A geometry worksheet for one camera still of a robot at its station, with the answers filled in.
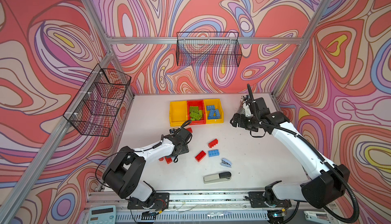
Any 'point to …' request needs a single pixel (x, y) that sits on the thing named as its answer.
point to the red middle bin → (199, 103)
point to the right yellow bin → (217, 103)
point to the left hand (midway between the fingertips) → (181, 149)
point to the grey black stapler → (220, 177)
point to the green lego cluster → (195, 113)
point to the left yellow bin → (177, 113)
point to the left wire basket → (91, 111)
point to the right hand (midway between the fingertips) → (238, 126)
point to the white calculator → (102, 215)
